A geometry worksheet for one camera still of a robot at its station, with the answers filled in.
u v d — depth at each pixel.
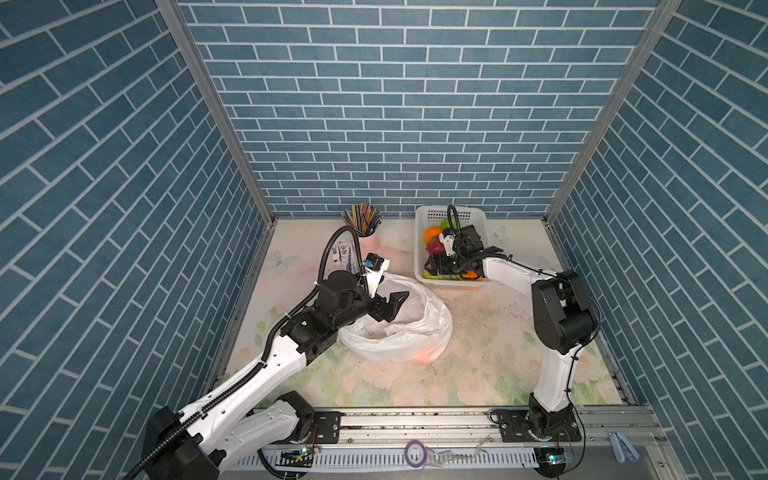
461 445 0.72
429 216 1.12
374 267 0.61
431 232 1.07
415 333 0.76
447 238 0.90
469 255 0.78
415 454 0.71
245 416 0.45
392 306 0.64
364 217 1.02
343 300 0.56
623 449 0.70
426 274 0.96
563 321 0.52
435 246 1.01
